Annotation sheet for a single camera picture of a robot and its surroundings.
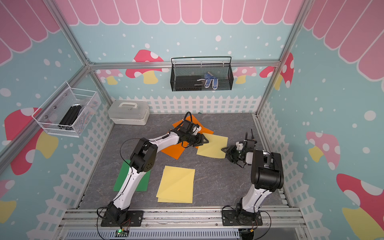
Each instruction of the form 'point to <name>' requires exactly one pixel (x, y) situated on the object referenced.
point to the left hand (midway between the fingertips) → (205, 144)
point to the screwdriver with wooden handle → (252, 137)
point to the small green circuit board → (121, 233)
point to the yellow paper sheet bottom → (213, 148)
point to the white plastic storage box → (129, 112)
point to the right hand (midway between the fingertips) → (223, 150)
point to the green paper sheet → (126, 166)
